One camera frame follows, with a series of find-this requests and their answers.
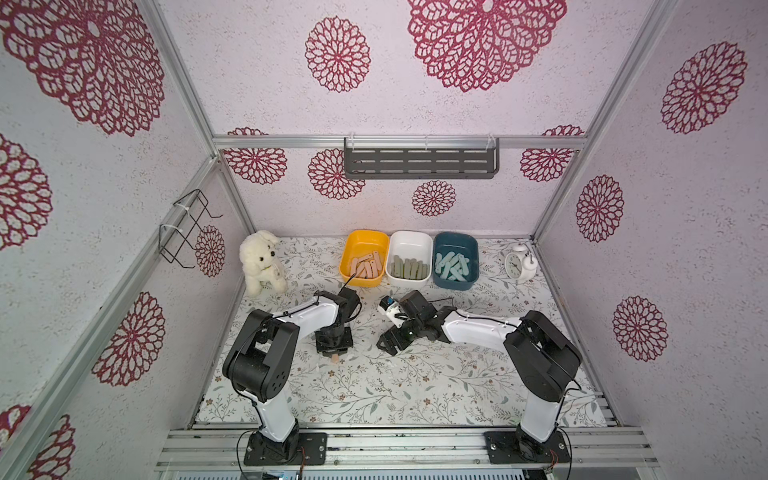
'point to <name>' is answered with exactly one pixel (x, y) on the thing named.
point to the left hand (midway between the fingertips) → (337, 353)
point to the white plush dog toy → (257, 252)
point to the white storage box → (409, 258)
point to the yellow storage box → (359, 243)
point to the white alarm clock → (520, 265)
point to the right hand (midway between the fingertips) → (385, 333)
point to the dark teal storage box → (462, 243)
